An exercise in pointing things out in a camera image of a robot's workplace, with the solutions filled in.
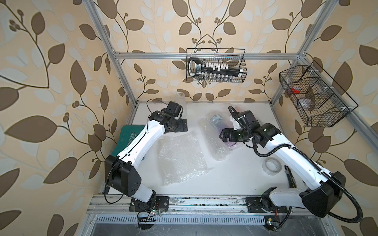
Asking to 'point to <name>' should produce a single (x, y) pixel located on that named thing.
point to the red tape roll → (296, 89)
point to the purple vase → (211, 128)
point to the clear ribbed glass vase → (180, 99)
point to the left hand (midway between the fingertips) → (176, 125)
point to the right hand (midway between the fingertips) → (226, 135)
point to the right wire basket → (319, 100)
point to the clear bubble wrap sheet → (180, 157)
